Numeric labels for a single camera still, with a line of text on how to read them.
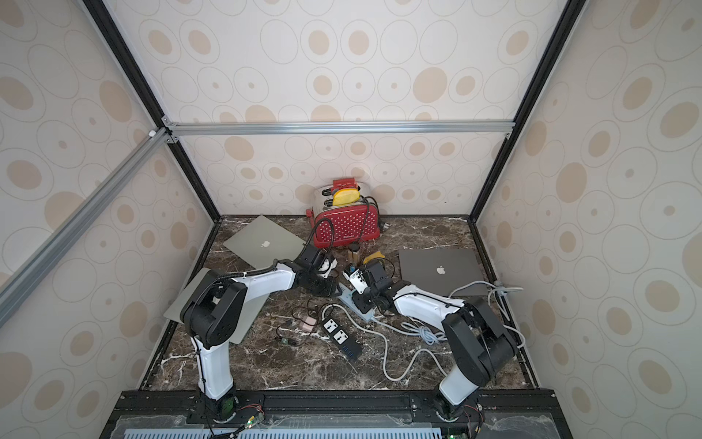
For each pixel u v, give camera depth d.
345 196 0.99
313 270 0.79
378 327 0.89
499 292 0.98
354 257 1.00
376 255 1.05
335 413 0.73
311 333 0.87
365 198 1.00
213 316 0.51
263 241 1.11
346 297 0.93
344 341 0.83
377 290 0.70
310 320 0.88
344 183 1.01
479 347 0.45
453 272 1.05
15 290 0.51
